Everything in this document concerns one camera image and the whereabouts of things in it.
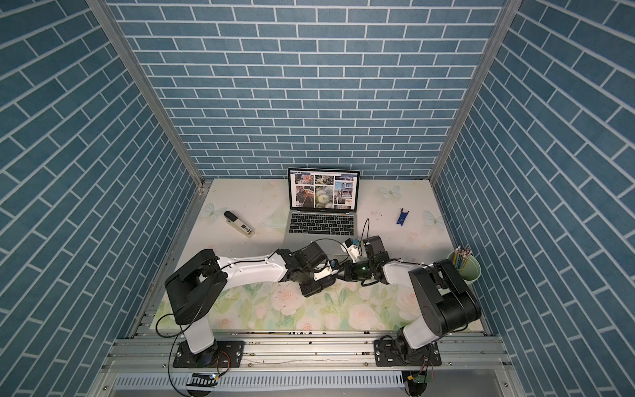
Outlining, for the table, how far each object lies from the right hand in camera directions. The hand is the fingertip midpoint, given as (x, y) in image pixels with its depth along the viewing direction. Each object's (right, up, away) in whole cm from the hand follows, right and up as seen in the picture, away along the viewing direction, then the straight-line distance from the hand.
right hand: (336, 275), depth 87 cm
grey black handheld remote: (-39, +17, +13) cm, 45 cm away
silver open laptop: (-6, +23, +21) cm, 32 cm away
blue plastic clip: (+29, +19, +18) cm, 39 cm away
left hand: (-5, -4, +1) cm, 7 cm away
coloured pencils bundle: (+39, +9, -10) cm, 41 cm away
